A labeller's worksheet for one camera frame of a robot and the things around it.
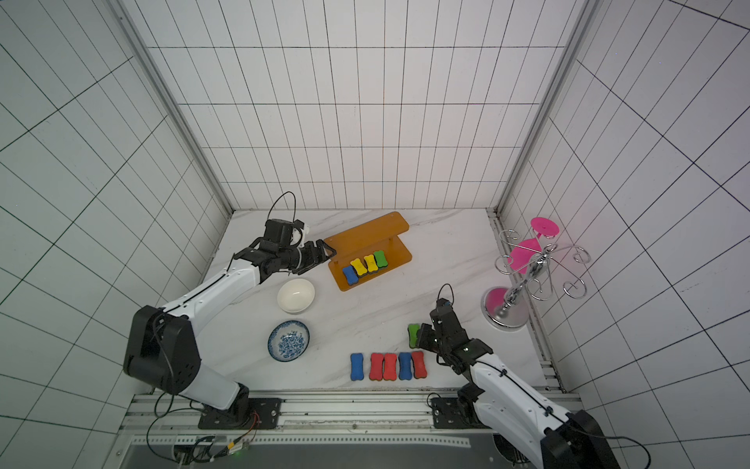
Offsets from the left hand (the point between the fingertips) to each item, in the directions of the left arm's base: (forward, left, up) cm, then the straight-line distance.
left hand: (325, 261), depth 86 cm
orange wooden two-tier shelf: (+11, -12, -9) cm, 19 cm away
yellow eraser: (+7, -9, -13) cm, 17 cm away
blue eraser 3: (+3, -7, -13) cm, 15 cm away
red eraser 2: (-26, -20, -14) cm, 35 cm away
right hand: (-16, -25, -14) cm, 33 cm away
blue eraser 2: (-26, -24, -14) cm, 38 cm away
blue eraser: (-26, -10, -14) cm, 31 cm away
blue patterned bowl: (-19, +11, -14) cm, 26 cm away
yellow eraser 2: (+8, -13, -13) cm, 20 cm away
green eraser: (-15, -27, -15) cm, 34 cm away
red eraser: (-25, -16, -16) cm, 34 cm away
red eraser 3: (-26, -28, -14) cm, 41 cm away
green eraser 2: (+9, -17, -12) cm, 23 cm away
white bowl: (-5, +11, -13) cm, 18 cm away
